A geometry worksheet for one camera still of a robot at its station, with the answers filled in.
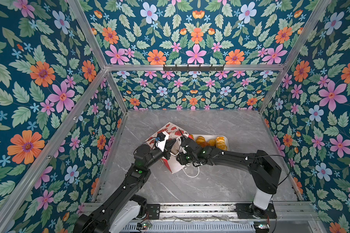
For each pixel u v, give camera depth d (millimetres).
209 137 1045
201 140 980
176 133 820
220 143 907
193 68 921
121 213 548
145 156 565
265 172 460
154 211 736
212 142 959
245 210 733
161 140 619
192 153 645
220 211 750
